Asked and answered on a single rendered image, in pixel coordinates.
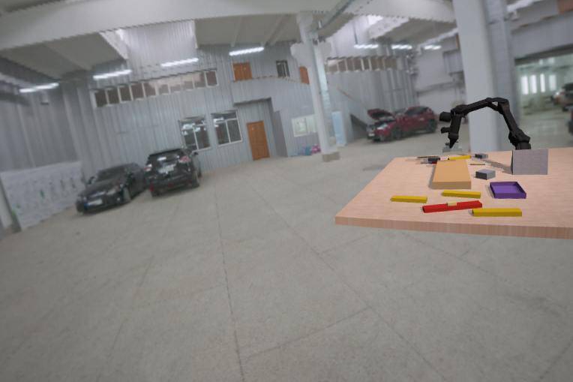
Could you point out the red flat bar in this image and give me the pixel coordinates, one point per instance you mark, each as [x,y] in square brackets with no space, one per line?
[452,206]

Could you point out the purple rectangular tray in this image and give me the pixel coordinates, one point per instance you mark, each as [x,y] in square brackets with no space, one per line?
[507,190]

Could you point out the tan rectangular panel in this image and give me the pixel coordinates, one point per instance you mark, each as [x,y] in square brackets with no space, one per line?
[452,175]

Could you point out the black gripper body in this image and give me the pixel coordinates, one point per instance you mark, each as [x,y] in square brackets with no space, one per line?
[454,131]

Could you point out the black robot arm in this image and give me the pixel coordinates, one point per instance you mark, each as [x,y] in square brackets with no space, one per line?
[516,136]

